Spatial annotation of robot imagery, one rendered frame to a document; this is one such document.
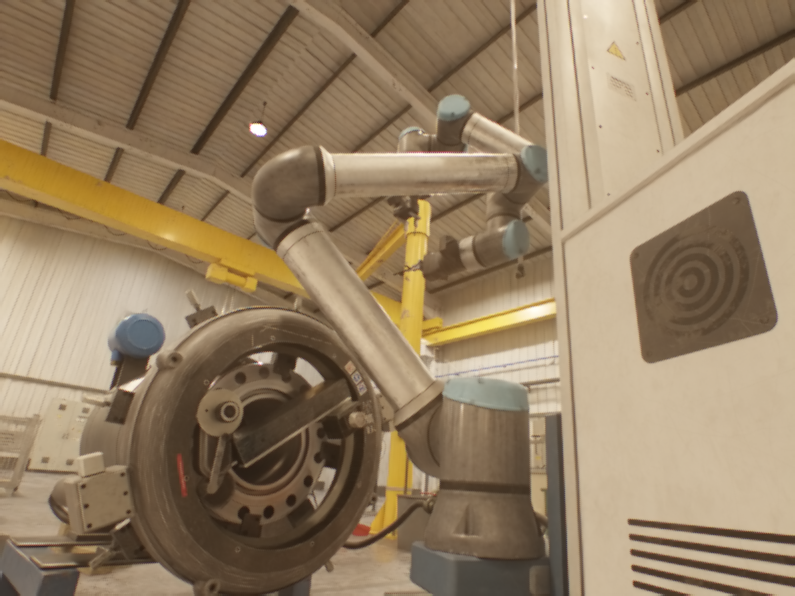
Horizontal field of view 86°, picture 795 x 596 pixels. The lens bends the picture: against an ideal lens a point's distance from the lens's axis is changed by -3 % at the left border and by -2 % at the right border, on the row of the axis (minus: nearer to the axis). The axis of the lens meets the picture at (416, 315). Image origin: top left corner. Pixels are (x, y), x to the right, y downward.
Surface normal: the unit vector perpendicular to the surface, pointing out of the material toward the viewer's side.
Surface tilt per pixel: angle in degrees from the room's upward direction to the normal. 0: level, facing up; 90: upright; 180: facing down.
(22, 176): 90
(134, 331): 90
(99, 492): 90
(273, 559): 90
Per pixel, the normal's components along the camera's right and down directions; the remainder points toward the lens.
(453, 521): -0.58, -0.61
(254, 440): 0.76, -0.18
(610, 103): 0.37, -0.31
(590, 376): -0.93, -0.18
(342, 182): 0.35, 0.58
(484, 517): -0.10, -0.66
